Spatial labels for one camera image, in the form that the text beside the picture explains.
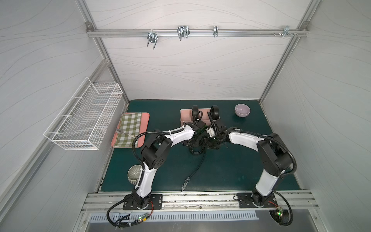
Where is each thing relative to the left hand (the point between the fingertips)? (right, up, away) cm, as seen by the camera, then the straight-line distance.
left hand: (192, 146), depth 94 cm
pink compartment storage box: (-5, +20, +14) cm, 25 cm away
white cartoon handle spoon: (-51, +9, +5) cm, 52 cm away
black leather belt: (+2, +23, +5) cm, 23 cm away
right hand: (+6, +1, -2) cm, 7 cm away
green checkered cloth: (-46, +14, +11) cm, 49 cm away
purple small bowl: (+39, +24, +18) cm, 49 cm away
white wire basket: (-54, +17, -25) cm, 62 cm away
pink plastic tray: (-36, +11, +12) cm, 40 cm away
